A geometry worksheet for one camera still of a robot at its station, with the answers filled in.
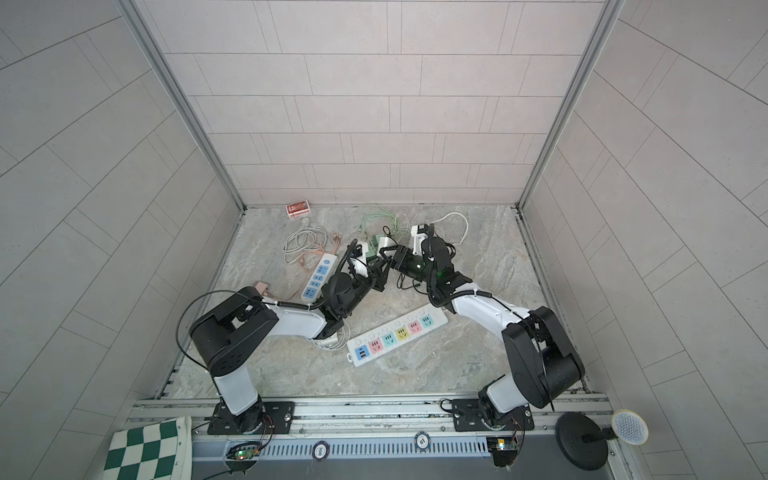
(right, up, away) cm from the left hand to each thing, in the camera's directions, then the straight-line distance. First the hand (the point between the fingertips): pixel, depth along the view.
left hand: (395, 253), depth 82 cm
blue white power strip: (-24, -8, +12) cm, 28 cm away
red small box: (-38, +15, +32) cm, 52 cm away
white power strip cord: (+21, +13, +30) cm, 39 cm away
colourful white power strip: (-9, -26, -2) cm, 27 cm away
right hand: (-3, -1, 0) cm, 3 cm away
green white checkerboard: (-53, -42, -17) cm, 70 cm away
